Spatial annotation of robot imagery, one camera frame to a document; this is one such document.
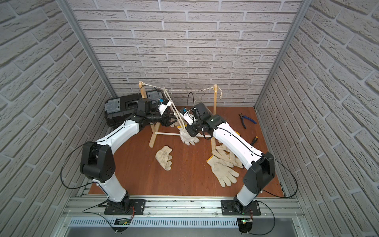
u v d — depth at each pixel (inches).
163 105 29.1
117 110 36.6
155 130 39.8
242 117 44.1
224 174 33.6
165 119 29.4
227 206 29.2
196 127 22.8
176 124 30.7
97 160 18.4
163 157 34.9
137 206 28.8
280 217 28.6
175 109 28.7
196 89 32.1
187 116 27.4
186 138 34.0
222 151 36.3
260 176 18.6
